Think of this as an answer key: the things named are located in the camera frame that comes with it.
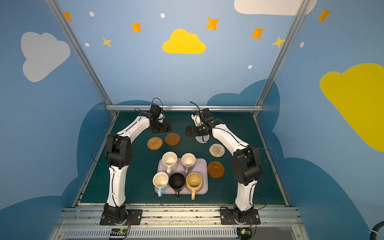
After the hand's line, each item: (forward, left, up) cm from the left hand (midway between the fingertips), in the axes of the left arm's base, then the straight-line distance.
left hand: (165, 129), depth 102 cm
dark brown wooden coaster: (-4, -4, -6) cm, 9 cm away
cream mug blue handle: (-34, -1, -5) cm, 35 cm away
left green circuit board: (-58, +17, -11) cm, 61 cm away
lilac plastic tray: (-39, -7, -5) cm, 40 cm away
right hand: (-7, -19, +8) cm, 22 cm away
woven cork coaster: (-7, +8, -8) cm, 13 cm away
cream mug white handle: (-20, -5, -5) cm, 21 cm away
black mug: (-35, -11, -6) cm, 37 cm away
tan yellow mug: (-34, -20, -7) cm, 40 cm away
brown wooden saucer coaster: (-26, -34, -7) cm, 43 cm away
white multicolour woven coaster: (-11, -36, -8) cm, 38 cm away
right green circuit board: (-58, -46, -10) cm, 75 cm away
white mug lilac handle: (-22, -17, -3) cm, 28 cm away
